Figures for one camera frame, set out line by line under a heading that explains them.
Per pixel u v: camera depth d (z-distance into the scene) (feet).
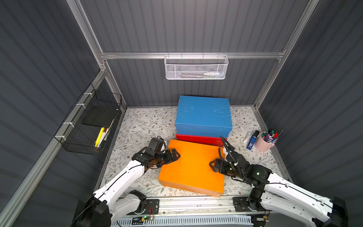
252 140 3.18
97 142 2.26
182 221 2.53
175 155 2.37
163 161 2.32
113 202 1.39
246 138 3.24
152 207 2.39
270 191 1.69
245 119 3.68
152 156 2.03
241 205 2.36
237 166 1.83
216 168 2.23
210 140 2.79
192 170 2.42
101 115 2.48
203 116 2.78
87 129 2.37
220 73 2.97
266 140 2.86
